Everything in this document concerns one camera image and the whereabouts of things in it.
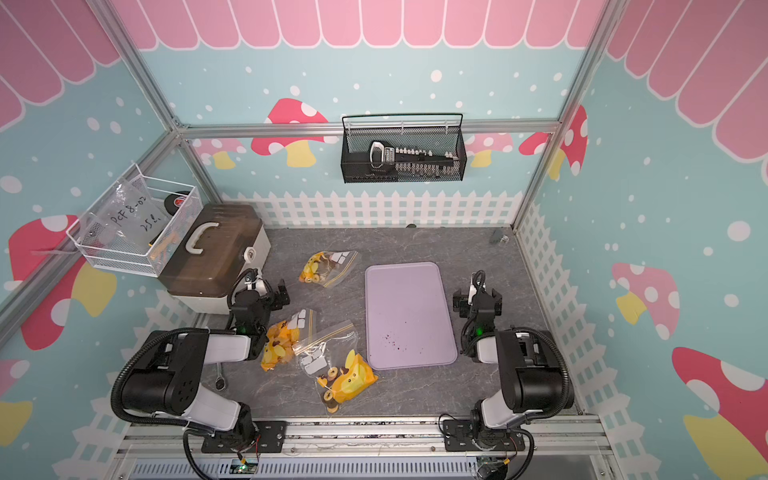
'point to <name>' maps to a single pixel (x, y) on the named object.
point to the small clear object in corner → (499, 237)
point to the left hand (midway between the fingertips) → (270, 286)
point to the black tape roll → (173, 202)
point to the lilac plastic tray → (408, 322)
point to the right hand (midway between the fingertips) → (477, 288)
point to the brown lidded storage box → (213, 245)
